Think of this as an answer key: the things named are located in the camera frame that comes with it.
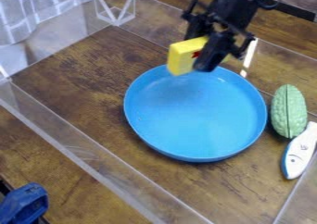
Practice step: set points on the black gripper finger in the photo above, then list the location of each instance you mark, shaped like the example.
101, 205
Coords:
199, 27
219, 46

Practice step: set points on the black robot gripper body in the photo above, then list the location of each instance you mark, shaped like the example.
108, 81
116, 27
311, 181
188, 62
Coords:
228, 15

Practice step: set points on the yellow toy butter block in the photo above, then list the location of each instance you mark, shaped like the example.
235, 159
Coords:
181, 54

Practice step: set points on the blue round plastic plate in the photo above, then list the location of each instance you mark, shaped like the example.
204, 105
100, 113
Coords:
199, 117

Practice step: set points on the green toy bitter gourd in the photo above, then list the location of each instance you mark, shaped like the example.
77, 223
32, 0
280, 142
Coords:
288, 111

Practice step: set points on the white blue toy fish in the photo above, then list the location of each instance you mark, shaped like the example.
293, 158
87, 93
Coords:
298, 152

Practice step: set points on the clear acrylic enclosure wall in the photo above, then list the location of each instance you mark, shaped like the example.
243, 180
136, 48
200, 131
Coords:
65, 137

